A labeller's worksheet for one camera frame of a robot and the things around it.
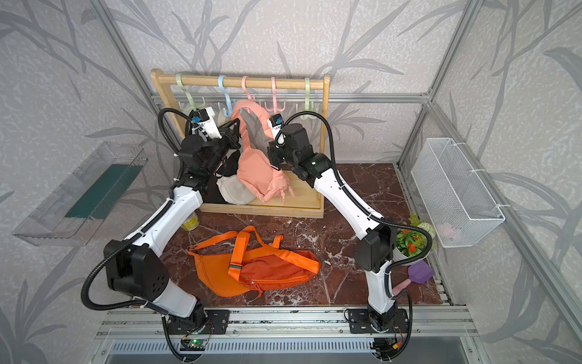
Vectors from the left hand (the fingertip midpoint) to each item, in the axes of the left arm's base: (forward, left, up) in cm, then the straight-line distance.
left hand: (240, 120), depth 71 cm
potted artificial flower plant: (-29, -56, -27) cm, 69 cm away
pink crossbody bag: (+1, 0, -26) cm, 26 cm away
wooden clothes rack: (+3, -21, -49) cm, 53 cm away
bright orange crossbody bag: (-28, +12, -45) cm, 54 cm away
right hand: (-1, -9, -8) cm, 11 cm away
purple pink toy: (-33, -64, -44) cm, 85 cm away
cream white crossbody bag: (-2, +9, -34) cm, 36 cm away
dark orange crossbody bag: (-35, -7, -38) cm, 52 cm away
